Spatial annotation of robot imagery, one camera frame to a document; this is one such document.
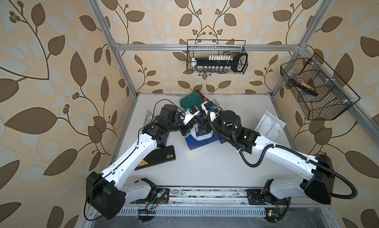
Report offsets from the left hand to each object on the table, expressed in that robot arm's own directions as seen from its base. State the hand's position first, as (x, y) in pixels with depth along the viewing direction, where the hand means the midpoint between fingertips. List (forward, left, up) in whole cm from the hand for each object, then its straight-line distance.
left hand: (193, 118), depth 74 cm
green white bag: (+1, -43, -8) cm, 43 cm away
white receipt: (-8, +1, -27) cm, 28 cm away
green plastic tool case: (+34, +1, -22) cm, 40 cm away
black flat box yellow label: (-9, +20, -25) cm, 33 cm away
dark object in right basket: (+13, -61, +9) cm, 63 cm away
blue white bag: (-6, -1, -13) cm, 14 cm away
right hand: (0, -3, +3) cm, 5 cm away
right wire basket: (+8, -64, +9) cm, 65 cm away
